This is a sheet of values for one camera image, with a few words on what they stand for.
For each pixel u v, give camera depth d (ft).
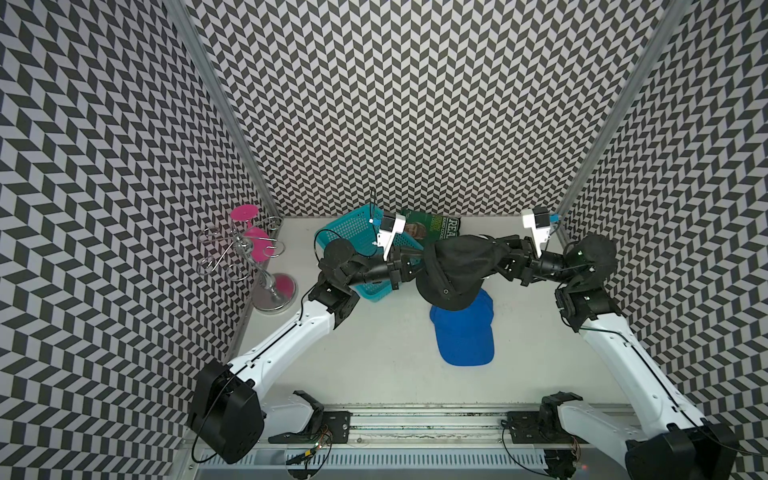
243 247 2.51
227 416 1.28
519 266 1.81
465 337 2.91
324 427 2.32
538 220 1.75
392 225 1.83
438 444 2.33
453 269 1.79
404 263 1.89
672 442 1.20
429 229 3.68
